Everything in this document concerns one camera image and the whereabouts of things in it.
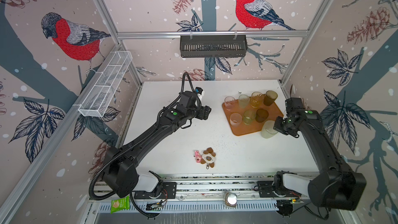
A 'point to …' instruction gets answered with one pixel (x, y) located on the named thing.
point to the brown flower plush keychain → (208, 157)
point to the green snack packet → (119, 204)
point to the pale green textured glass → (243, 100)
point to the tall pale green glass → (268, 130)
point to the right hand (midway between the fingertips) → (277, 129)
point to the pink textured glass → (235, 119)
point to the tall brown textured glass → (270, 96)
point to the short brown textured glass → (261, 115)
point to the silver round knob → (230, 199)
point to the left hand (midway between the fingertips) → (205, 107)
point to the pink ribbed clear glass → (229, 101)
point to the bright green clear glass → (249, 115)
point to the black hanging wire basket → (213, 46)
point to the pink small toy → (198, 156)
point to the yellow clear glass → (256, 97)
